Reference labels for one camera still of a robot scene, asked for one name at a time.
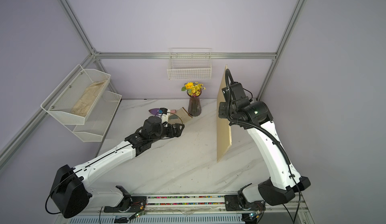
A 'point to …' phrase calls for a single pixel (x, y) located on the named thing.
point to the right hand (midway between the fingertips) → (228, 111)
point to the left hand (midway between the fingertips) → (177, 127)
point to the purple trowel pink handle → (155, 111)
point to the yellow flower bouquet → (194, 89)
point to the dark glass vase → (194, 109)
